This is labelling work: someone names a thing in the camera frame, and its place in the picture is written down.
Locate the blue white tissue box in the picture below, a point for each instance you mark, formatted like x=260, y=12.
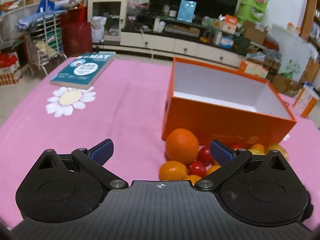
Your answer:
x=227, y=42

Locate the orange white carton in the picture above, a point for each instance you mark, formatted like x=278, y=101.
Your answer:
x=252, y=68

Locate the silver tin can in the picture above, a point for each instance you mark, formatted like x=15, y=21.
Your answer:
x=206, y=22

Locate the wooden shelf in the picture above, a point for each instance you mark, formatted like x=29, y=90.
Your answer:
x=308, y=17

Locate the white glass-door cabinet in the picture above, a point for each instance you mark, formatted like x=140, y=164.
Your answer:
x=106, y=15

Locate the red cherry tomato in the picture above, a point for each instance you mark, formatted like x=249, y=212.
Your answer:
x=205, y=155
x=197, y=168
x=235, y=146

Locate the dark green gift bag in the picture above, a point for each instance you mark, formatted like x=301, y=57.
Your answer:
x=242, y=45

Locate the white tv cabinet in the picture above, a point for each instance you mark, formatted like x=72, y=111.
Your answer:
x=185, y=46

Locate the blue packet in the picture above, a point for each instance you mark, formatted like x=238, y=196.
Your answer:
x=186, y=10

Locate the white plastic pouch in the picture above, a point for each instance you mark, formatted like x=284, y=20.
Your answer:
x=98, y=28

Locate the orange white medicine box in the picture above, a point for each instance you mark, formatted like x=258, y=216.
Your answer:
x=230, y=23

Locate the red gift bag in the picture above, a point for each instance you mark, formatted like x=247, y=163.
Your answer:
x=77, y=40
x=73, y=15

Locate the large orange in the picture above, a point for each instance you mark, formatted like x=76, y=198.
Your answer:
x=181, y=145

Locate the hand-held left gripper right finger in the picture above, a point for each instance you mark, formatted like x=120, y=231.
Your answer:
x=221, y=152

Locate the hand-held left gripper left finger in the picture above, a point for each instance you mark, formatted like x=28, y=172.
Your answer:
x=102, y=151

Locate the pink flowered tablecloth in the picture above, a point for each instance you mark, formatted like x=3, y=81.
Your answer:
x=112, y=105

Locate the blue shopping bag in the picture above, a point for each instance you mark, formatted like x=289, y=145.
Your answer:
x=45, y=5

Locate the white refrigerator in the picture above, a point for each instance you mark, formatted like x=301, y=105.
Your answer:
x=292, y=52

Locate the blue folded cloth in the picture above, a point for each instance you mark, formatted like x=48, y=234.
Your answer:
x=37, y=20

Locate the green stacking bins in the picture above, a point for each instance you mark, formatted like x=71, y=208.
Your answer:
x=251, y=5

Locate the teal book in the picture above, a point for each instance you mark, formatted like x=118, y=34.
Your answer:
x=82, y=67

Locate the open brown cardboard box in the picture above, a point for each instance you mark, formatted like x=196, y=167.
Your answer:
x=285, y=85

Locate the orange cardboard box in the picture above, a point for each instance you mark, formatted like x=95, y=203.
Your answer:
x=212, y=120

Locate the red white carton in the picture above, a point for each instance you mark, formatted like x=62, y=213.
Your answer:
x=10, y=68

